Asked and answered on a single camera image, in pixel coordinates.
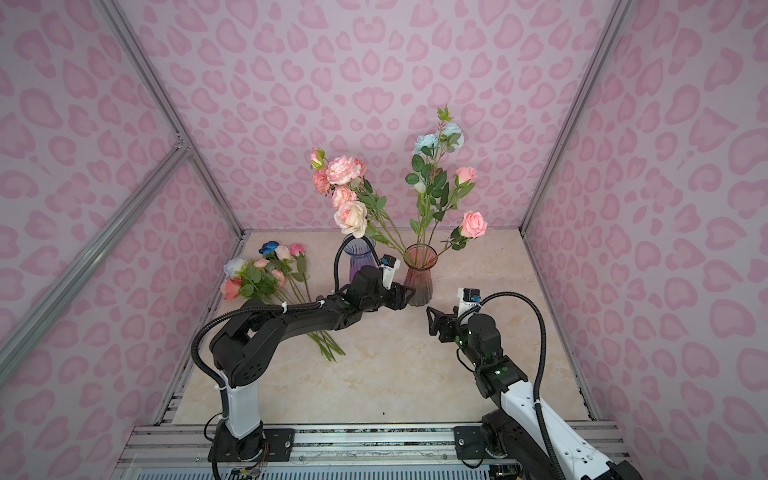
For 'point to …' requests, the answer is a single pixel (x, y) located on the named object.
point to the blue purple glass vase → (360, 254)
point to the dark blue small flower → (268, 248)
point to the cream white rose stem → (323, 340)
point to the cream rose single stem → (283, 253)
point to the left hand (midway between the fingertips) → (412, 288)
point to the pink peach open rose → (230, 287)
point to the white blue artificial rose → (254, 280)
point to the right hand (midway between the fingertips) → (440, 309)
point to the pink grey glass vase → (420, 258)
